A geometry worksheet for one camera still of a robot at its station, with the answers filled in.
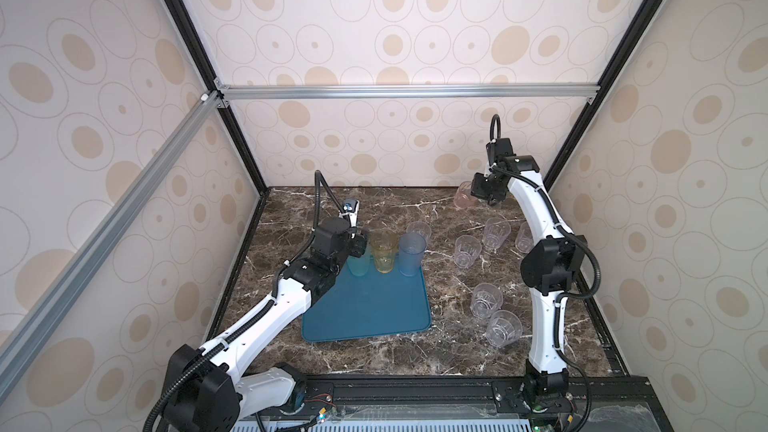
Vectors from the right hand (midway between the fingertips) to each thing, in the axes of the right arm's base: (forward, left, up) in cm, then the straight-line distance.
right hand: (477, 191), depth 96 cm
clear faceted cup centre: (-12, +2, -15) cm, 20 cm away
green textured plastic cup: (-20, +38, -11) cm, 44 cm away
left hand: (-18, +35, +8) cm, 40 cm away
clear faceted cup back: (-6, -8, -14) cm, 18 cm away
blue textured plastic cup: (-15, +21, -11) cm, 28 cm away
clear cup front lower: (-38, -4, -16) cm, 41 cm away
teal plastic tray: (-29, +34, -20) cm, 49 cm away
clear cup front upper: (-29, -1, -17) cm, 34 cm away
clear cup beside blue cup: (-4, +17, -14) cm, 23 cm away
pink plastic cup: (+1, +4, -3) cm, 5 cm away
